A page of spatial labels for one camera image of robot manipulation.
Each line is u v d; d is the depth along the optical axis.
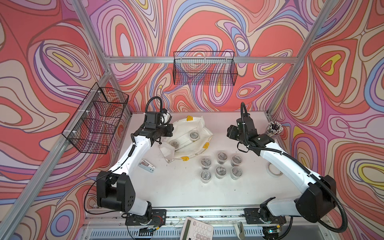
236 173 0.83
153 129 0.64
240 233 0.68
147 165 0.89
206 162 0.88
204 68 0.96
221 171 0.83
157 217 0.73
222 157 0.89
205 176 0.82
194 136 0.99
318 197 0.40
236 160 0.88
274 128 0.91
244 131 0.60
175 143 0.96
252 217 0.73
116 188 0.42
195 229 0.69
